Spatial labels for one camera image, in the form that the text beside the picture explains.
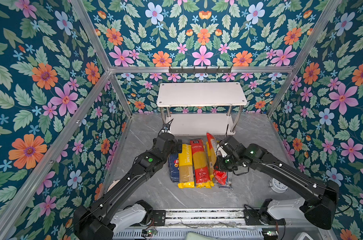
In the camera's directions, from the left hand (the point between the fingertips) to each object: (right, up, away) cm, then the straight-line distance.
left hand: (174, 136), depth 75 cm
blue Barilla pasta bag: (-2, -19, +11) cm, 22 cm away
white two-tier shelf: (+16, +20, +47) cm, 54 cm away
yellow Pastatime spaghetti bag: (+5, -18, +7) cm, 20 cm away
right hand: (+20, -14, -2) cm, 25 cm away
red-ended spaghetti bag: (+22, -17, -9) cm, 29 cm away
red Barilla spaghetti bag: (+14, -18, +8) cm, 25 cm away
